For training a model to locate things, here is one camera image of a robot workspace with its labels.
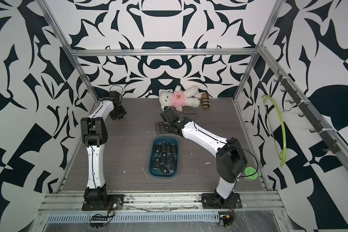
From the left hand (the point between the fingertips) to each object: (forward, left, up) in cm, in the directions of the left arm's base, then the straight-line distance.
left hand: (120, 112), depth 109 cm
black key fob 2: (-30, -35, 0) cm, 46 cm away
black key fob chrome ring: (-31, -39, -1) cm, 49 cm away
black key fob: (-30, -32, 0) cm, 44 cm away
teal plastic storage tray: (-45, -29, -1) cm, 53 cm away
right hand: (-22, -33, +13) cm, 42 cm away
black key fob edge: (-43, -33, 0) cm, 55 cm away
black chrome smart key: (-42, -38, -1) cm, 56 cm away
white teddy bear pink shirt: (+7, -44, +5) cm, 45 cm away
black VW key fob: (-38, -28, -1) cm, 48 cm away
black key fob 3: (-35, -32, -2) cm, 48 cm away
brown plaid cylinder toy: (+9, -66, +1) cm, 66 cm away
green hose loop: (-12, -92, +24) cm, 96 cm away
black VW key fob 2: (-37, -36, 0) cm, 52 cm away
